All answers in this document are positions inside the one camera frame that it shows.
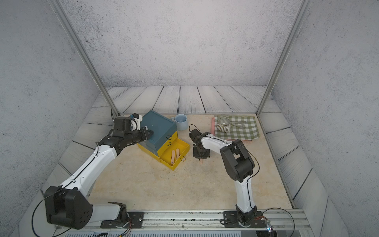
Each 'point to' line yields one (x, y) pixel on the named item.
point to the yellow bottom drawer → (165, 153)
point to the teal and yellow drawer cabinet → (164, 144)
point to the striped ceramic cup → (223, 125)
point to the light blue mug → (181, 122)
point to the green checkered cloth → (242, 128)
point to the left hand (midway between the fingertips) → (155, 132)
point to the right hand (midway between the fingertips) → (200, 156)
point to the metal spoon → (239, 123)
